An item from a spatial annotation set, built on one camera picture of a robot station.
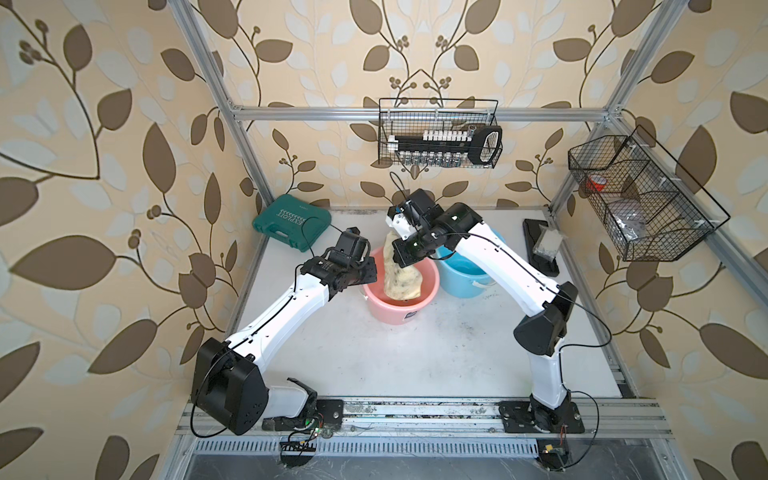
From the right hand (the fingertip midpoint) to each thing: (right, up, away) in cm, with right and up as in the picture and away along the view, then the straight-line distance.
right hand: (396, 257), depth 77 cm
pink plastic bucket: (+2, -14, 0) cm, 15 cm away
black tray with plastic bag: (+51, +3, +25) cm, 57 cm away
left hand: (-8, -3, +5) cm, 10 cm away
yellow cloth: (+1, -7, -2) cm, 7 cm away
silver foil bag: (+58, +8, -5) cm, 59 cm away
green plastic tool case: (-38, +12, +34) cm, 53 cm away
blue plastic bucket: (+17, -6, +4) cm, 19 cm away
